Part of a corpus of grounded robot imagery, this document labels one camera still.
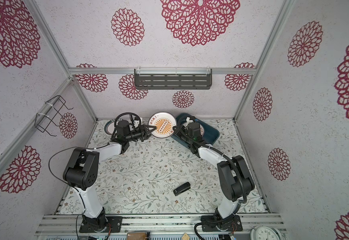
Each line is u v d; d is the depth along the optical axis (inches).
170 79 37.3
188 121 32.8
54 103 31.3
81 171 20.1
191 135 27.8
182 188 32.1
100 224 25.7
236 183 18.4
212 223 25.2
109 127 45.5
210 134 41.6
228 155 20.3
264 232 27.0
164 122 35.4
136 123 34.4
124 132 29.4
